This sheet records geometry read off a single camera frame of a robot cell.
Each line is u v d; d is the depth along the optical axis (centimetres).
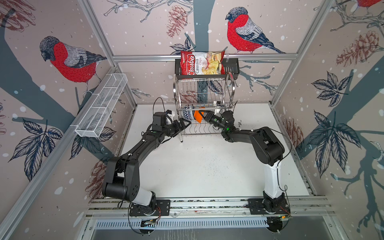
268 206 66
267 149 56
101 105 78
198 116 90
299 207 75
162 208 73
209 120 83
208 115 85
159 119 68
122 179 44
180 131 76
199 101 122
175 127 77
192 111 97
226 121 75
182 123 77
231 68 95
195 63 88
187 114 98
